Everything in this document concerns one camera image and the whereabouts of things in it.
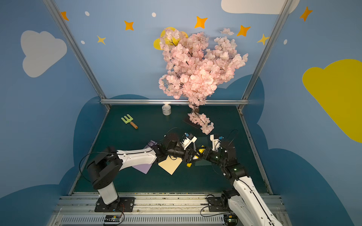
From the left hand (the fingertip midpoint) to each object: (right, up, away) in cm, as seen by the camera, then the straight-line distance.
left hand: (200, 155), depth 76 cm
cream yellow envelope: (-18, -10, +12) cm, 24 cm away
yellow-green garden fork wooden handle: (-53, +19, +36) cm, 66 cm away
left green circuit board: (-47, -32, -4) cm, 57 cm away
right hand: (-1, +4, +1) cm, 4 cm away
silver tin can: (-23, +28, +39) cm, 53 cm away
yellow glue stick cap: (-6, -9, +12) cm, 16 cm away
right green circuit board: (+15, -33, -3) cm, 37 cm away
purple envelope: (-34, -11, +12) cm, 38 cm away
